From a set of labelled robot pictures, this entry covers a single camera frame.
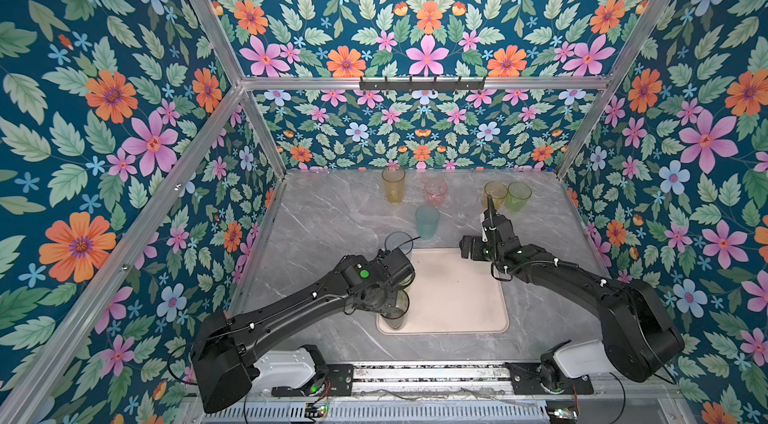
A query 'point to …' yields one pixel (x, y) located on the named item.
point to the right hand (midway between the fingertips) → (472, 242)
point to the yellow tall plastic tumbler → (394, 180)
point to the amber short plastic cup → (498, 191)
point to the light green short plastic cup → (518, 193)
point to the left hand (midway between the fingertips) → (391, 302)
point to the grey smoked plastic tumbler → (395, 316)
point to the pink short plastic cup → (435, 192)
